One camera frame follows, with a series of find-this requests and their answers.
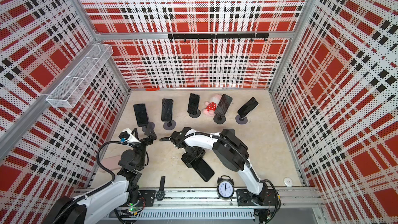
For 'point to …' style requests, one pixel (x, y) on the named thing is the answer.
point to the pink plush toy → (211, 106)
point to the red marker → (152, 89)
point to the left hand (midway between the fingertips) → (145, 128)
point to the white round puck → (288, 182)
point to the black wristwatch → (160, 193)
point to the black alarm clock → (225, 187)
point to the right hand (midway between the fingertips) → (197, 162)
